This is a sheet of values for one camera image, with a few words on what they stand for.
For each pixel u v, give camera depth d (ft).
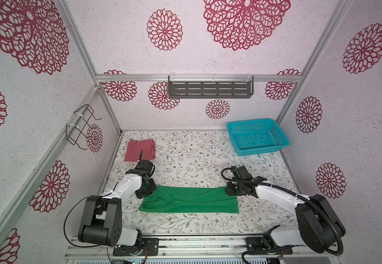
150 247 2.40
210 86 3.18
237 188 2.50
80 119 2.56
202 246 2.48
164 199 2.83
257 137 3.86
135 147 3.63
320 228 1.39
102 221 1.41
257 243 2.42
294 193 1.62
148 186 2.46
